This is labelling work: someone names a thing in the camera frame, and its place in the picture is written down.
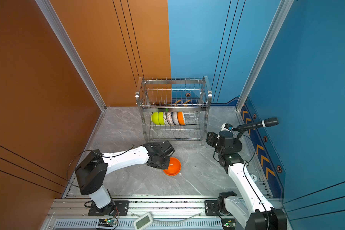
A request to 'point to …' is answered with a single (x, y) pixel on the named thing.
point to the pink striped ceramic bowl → (174, 118)
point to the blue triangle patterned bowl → (169, 118)
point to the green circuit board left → (107, 222)
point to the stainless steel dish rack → (174, 110)
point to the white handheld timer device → (143, 221)
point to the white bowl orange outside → (180, 118)
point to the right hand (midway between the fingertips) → (210, 134)
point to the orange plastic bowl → (174, 166)
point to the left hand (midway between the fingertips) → (168, 164)
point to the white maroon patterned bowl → (165, 118)
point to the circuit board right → (228, 223)
